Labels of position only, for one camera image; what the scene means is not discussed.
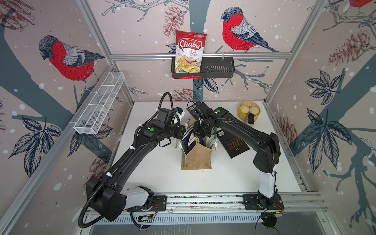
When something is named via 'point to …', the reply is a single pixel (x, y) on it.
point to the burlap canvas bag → (200, 157)
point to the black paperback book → (233, 146)
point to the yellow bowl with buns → (246, 107)
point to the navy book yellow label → (187, 148)
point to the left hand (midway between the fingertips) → (188, 127)
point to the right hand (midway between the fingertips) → (192, 134)
